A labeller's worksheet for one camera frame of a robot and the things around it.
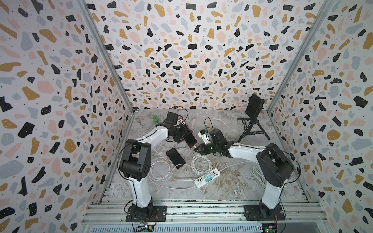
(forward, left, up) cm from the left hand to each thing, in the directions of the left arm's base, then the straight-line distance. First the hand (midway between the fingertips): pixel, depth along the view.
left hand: (191, 134), depth 93 cm
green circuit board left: (-48, +23, -12) cm, 55 cm away
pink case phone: (-3, +1, -3) cm, 4 cm away
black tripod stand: (+7, -42, -2) cm, 42 cm away
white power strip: (-27, -5, -8) cm, 29 cm away
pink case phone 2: (-11, +11, -11) cm, 19 cm away
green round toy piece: (+21, +28, -8) cm, 36 cm away
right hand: (-10, -2, -3) cm, 10 cm away
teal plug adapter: (-27, -9, -4) cm, 28 cm away
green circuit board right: (-49, -38, -12) cm, 63 cm away
